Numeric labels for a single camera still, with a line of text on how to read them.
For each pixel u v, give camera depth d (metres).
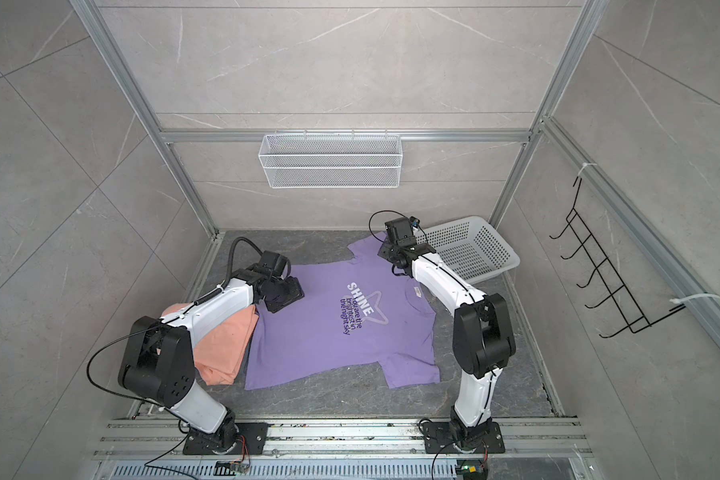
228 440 0.66
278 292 0.78
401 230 0.71
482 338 0.49
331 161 1.01
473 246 1.14
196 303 0.52
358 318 0.95
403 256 0.66
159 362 0.45
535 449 0.74
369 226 0.73
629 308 0.61
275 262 0.73
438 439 0.73
